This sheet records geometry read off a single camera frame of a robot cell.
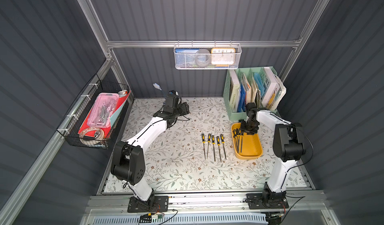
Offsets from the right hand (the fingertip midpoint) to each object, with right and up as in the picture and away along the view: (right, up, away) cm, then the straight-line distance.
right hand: (248, 131), depth 97 cm
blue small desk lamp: (-60, +30, -1) cm, 67 cm away
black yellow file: (-20, -8, -3) cm, 22 cm away
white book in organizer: (-9, +26, -2) cm, 28 cm away
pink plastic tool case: (-80, +16, -23) cm, 85 cm away
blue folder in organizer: (-3, +16, +5) cm, 17 cm away
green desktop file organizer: (+7, +30, +1) cm, 31 cm away
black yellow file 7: (-9, -3, -1) cm, 9 cm away
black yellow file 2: (-23, -7, -2) cm, 24 cm away
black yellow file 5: (-3, -2, +1) cm, 4 cm away
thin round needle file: (-17, -7, -1) cm, 18 cm away
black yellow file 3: (-26, -7, -1) cm, 27 cm away
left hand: (-42, +17, -10) cm, 46 cm away
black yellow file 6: (-7, -3, 0) cm, 7 cm away
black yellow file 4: (-29, -7, -1) cm, 30 cm away
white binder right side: (+17, +27, -1) cm, 32 cm away
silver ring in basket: (-78, +2, -32) cm, 84 cm away
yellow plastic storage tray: (+2, -9, -3) cm, 9 cm away
